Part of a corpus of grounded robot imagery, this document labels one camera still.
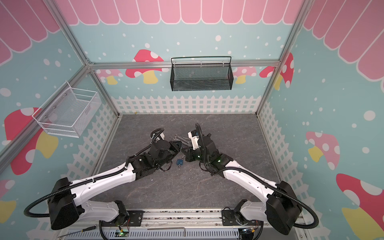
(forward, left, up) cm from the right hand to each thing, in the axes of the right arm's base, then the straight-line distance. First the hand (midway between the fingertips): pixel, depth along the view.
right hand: (181, 150), depth 76 cm
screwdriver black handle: (-33, +48, -20) cm, 62 cm away
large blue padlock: (+4, +3, -20) cm, 21 cm away
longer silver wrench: (+22, +5, -20) cm, 31 cm away
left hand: (+2, -1, 0) cm, 2 cm away
